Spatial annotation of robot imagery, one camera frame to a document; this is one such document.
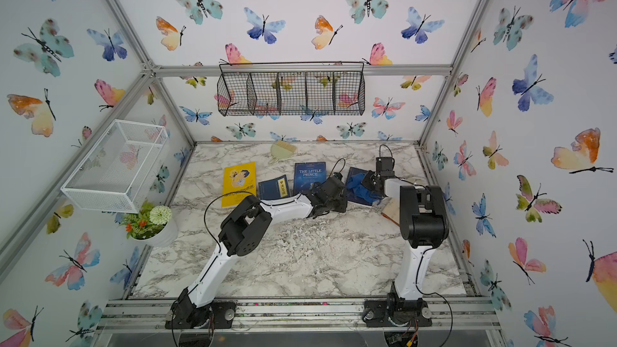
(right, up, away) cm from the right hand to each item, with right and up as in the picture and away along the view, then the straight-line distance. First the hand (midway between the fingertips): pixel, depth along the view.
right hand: (368, 179), depth 104 cm
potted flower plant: (-76, -13, -25) cm, 81 cm away
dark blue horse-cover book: (-8, -6, -5) cm, 11 cm away
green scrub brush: (-39, +14, +15) cm, 44 cm away
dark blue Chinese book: (-40, -4, 0) cm, 40 cm away
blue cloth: (-6, -1, -3) cm, 7 cm away
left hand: (-8, -8, -6) cm, 13 cm away
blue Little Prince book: (-27, +2, +4) cm, 27 cm away
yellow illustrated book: (-56, -1, +1) cm, 56 cm away
